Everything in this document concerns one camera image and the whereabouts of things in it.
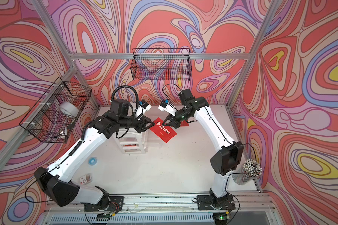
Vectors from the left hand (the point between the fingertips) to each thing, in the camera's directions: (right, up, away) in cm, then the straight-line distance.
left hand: (153, 122), depth 71 cm
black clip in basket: (-46, -2, +4) cm, 46 cm away
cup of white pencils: (+49, -23, -4) cm, 54 cm away
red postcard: (+6, -6, +4) cm, 10 cm away
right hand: (+6, -3, +3) cm, 8 cm away
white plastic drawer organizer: (-13, -13, +12) cm, 21 cm away
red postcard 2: (-18, -17, +23) cm, 34 cm away
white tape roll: (-46, +7, +3) cm, 46 cm away
